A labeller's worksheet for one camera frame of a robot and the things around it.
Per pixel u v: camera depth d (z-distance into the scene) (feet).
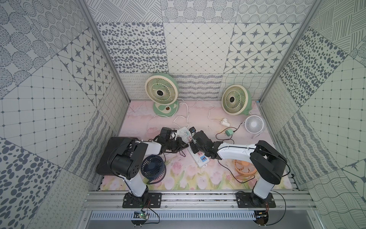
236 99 3.37
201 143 2.26
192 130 2.61
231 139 3.19
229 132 3.23
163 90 3.04
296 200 2.51
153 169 2.49
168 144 2.63
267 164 1.52
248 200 2.42
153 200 2.41
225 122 3.41
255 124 3.14
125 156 1.63
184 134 3.13
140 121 3.56
